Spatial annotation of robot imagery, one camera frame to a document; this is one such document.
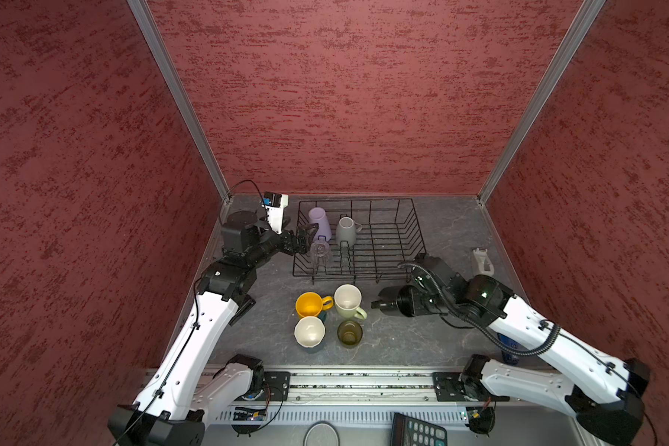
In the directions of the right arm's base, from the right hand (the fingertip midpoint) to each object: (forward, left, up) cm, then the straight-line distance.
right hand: (411, 306), depth 72 cm
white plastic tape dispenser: (+25, -33, -15) cm, 44 cm away
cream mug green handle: (+9, +17, -14) cm, 23 cm away
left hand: (+15, +28, +16) cm, 36 cm away
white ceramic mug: (+30, +16, -6) cm, 35 cm away
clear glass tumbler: (+22, +26, -7) cm, 35 cm away
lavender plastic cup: (+34, +26, -1) cm, 43 cm away
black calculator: (-26, +3, -14) cm, 30 cm away
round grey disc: (-26, +24, -16) cm, 39 cm away
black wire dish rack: (+33, +11, -15) cm, 38 cm away
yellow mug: (+6, +29, -12) cm, 32 cm away
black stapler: (+7, +49, -11) cm, 51 cm away
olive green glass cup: (-2, +17, -16) cm, 23 cm away
